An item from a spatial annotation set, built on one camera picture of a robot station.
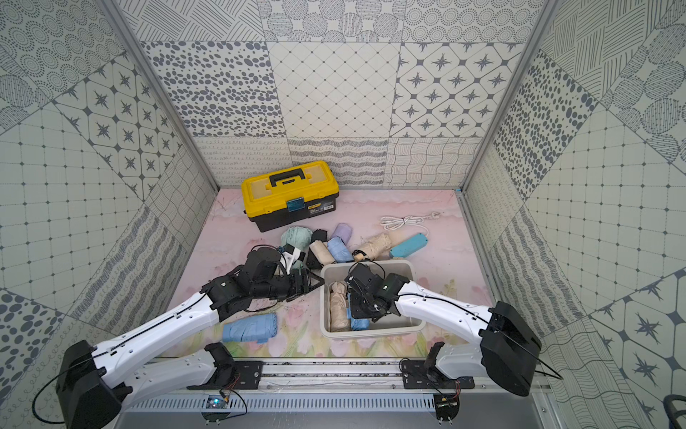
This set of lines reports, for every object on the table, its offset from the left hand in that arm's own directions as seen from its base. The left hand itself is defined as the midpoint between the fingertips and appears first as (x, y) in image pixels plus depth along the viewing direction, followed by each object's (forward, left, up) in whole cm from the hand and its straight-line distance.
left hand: (320, 279), depth 72 cm
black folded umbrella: (+26, +5, -15) cm, 31 cm away
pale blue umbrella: (+18, -3, -13) cm, 22 cm away
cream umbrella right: (+20, -17, -14) cm, 29 cm away
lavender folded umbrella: (+30, -4, -17) cm, 34 cm away
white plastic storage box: (-6, -19, -19) cm, 27 cm away
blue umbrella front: (-8, +20, -17) cm, 28 cm away
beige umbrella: (-5, -5, -16) cm, 17 cm away
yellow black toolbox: (+35, +15, -3) cm, 38 cm away
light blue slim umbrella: (-8, -10, -13) cm, 18 cm away
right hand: (-4, -11, -14) cm, 18 cm away
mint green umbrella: (+23, +13, -14) cm, 30 cm away
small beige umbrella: (+16, +2, -11) cm, 19 cm away
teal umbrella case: (+24, -30, -19) cm, 43 cm away
